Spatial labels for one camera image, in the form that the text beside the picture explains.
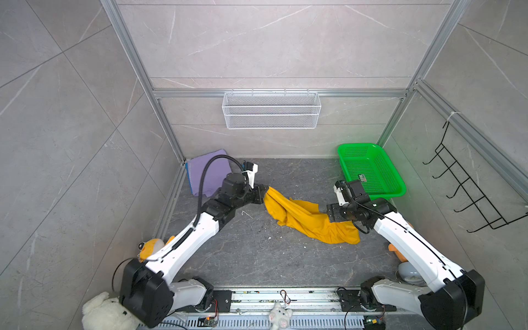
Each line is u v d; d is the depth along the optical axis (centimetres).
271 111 101
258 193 66
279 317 68
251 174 69
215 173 59
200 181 56
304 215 82
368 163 118
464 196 70
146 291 39
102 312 54
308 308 73
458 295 38
